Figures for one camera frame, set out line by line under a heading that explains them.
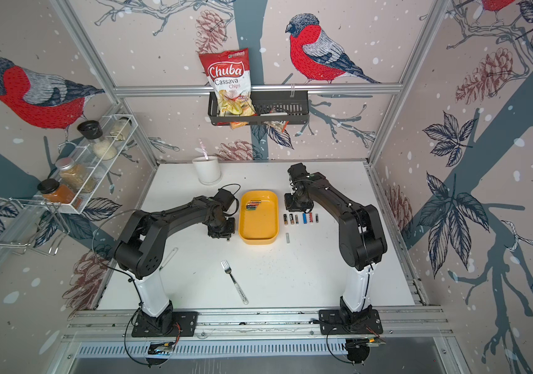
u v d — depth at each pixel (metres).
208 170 1.06
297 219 0.98
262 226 0.96
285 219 0.98
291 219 0.98
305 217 1.00
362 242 0.54
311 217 1.00
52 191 0.59
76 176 0.65
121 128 0.85
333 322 0.74
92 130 0.71
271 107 1.07
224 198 0.80
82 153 0.76
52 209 0.61
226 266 0.85
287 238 0.95
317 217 1.00
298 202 0.80
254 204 1.04
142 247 0.50
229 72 0.81
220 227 0.81
